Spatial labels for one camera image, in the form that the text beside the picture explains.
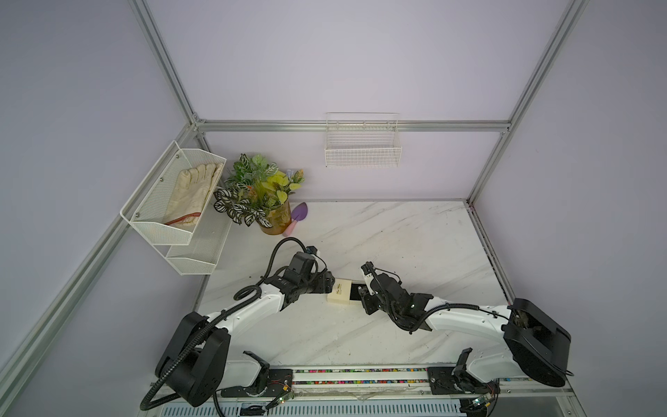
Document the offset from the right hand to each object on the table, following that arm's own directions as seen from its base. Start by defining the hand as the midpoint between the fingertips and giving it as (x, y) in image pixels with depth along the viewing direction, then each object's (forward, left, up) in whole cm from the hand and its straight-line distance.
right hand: (364, 292), depth 86 cm
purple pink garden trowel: (+40, +27, -4) cm, 49 cm away
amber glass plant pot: (+33, +33, +2) cm, 46 cm away
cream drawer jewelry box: (+1, +6, -2) cm, 7 cm away
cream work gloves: (+23, +54, +27) cm, 65 cm away
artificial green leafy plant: (+38, +40, +14) cm, 57 cm away
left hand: (+3, +13, +1) cm, 14 cm away
